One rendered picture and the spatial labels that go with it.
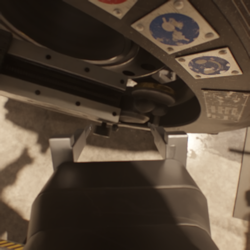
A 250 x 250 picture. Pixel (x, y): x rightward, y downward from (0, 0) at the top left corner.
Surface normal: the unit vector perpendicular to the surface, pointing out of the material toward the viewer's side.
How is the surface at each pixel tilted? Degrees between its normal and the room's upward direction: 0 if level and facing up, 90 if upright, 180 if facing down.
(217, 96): 90
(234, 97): 90
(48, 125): 0
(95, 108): 24
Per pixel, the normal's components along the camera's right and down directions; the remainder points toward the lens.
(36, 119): -0.11, -0.15
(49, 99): 0.29, -0.04
